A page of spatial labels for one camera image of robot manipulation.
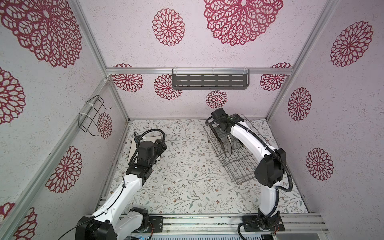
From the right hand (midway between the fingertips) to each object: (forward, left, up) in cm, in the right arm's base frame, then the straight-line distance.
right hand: (226, 128), depth 89 cm
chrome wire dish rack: (-12, -10, -19) cm, 24 cm away
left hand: (-13, +37, 0) cm, 39 cm away
